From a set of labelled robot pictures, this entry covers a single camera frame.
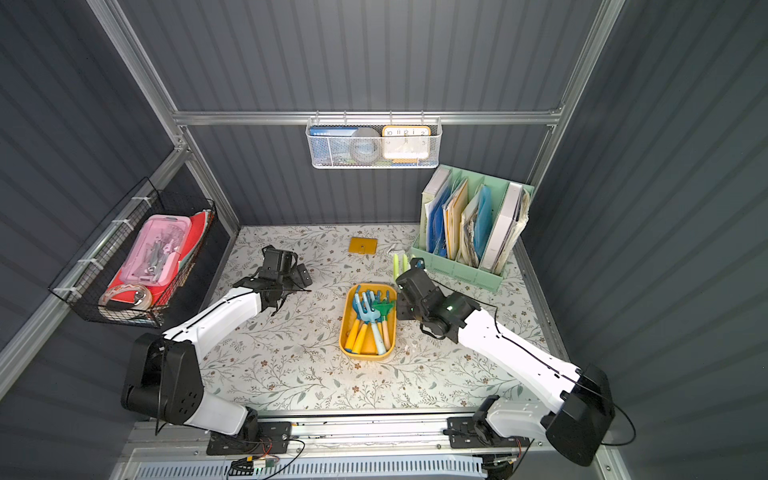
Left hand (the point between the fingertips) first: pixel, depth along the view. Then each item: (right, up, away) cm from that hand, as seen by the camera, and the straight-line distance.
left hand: (290, 277), depth 90 cm
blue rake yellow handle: (+22, -15, -1) cm, 27 cm away
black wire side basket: (-33, +5, -26) cm, 42 cm away
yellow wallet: (+20, +10, +23) cm, 32 cm away
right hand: (+36, -5, -12) cm, 38 cm away
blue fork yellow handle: (+20, -15, -1) cm, 25 cm away
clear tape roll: (-32, -1, -24) cm, 40 cm away
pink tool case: (-27, +6, -18) cm, 33 cm away
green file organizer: (+55, +16, +1) cm, 57 cm away
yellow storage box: (+17, -13, +2) cm, 22 cm away
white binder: (+67, +20, -1) cm, 70 cm away
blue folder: (+60, +18, +2) cm, 62 cm away
